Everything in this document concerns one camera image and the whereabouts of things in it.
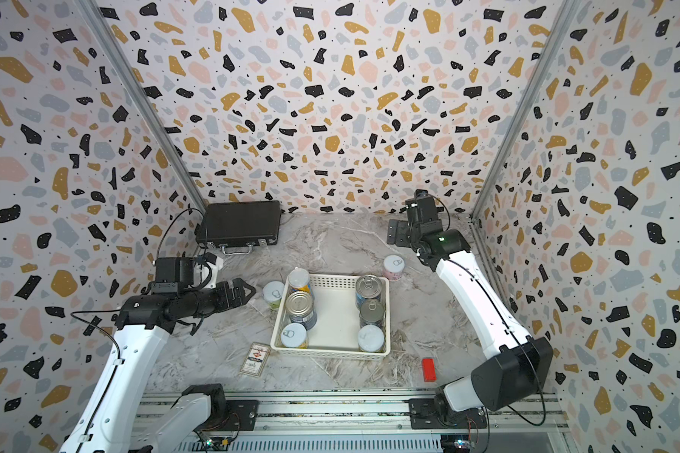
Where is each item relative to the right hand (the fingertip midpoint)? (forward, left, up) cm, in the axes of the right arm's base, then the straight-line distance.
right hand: (409, 228), depth 79 cm
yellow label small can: (-23, +33, -23) cm, 46 cm away
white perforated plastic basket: (-14, +21, -27) cm, 37 cm away
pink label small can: (+4, +3, -24) cm, 24 cm away
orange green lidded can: (-24, +11, -21) cm, 33 cm away
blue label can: (-17, +31, -17) cm, 39 cm away
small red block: (-29, -7, -29) cm, 42 cm away
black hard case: (+24, +65, -25) cm, 74 cm away
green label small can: (-9, +42, -22) cm, 49 cm away
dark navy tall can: (-17, +10, -19) cm, 27 cm away
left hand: (-18, +44, -6) cm, 48 cm away
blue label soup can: (-9, +12, -18) cm, 23 cm away
